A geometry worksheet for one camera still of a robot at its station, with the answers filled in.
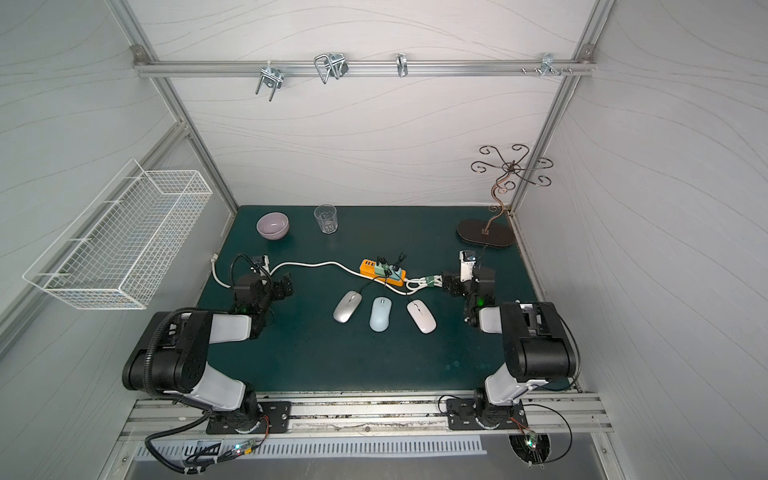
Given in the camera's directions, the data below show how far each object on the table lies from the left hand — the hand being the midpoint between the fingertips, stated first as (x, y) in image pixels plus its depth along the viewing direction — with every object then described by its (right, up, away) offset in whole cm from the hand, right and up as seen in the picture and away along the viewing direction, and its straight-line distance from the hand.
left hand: (275, 275), depth 94 cm
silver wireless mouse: (+24, -9, -3) cm, 26 cm away
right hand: (+60, +2, +1) cm, 60 cm away
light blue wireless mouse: (+34, -12, -6) cm, 37 cm away
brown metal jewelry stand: (+73, +14, +17) cm, 76 cm away
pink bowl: (-7, +16, +17) cm, 24 cm away
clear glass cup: (+12, +20, +20) cm, 31 cm away
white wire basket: (-26, +9, -26) cm, 38 cm away
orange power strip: (+30, +2, +6) cm, 30 cm away
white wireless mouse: (+47, -12, -4) cm, 48 cm away
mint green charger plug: (+37, +2, -2) cm, 37 cm away
